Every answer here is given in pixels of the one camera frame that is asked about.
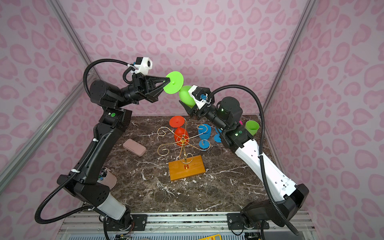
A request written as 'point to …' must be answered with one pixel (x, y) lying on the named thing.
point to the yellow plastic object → (211, 237)
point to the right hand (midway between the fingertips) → (189, 91)
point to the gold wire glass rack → (186, 167)
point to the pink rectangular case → (134, 147)
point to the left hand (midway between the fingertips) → (167, 81)
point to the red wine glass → (180, 135)
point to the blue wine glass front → (204, 131)
